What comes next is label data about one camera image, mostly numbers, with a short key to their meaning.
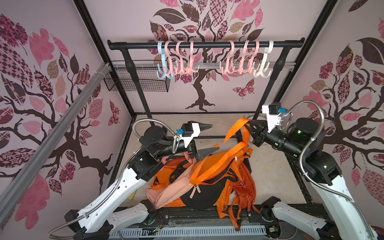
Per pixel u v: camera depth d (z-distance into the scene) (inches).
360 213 14.0
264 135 17.5
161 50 18.9
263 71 22.2
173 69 21.1
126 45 18.7
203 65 37.2
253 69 21.1
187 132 15.6
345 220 14.0
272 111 17.2
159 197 27.5
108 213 15.6
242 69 21.6
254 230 30.5
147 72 22.4
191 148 17.9
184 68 21.3
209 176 25.4
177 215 29.7
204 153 17.2
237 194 30.0
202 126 19.2
